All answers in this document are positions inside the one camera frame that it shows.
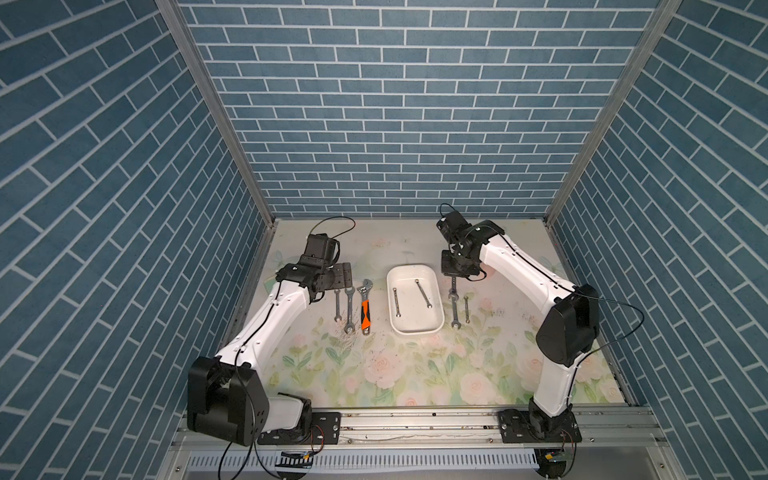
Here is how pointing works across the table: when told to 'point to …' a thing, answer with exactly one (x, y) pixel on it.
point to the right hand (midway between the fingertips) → (452, 271)
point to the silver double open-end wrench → (454, 294)
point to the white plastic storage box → (414, 299)
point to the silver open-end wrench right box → (428, 304)
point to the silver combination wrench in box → (398, 314)
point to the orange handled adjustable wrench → (365, 306)
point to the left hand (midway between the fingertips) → (342, 274)
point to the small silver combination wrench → (466, 308)
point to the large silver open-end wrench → (349, 325)
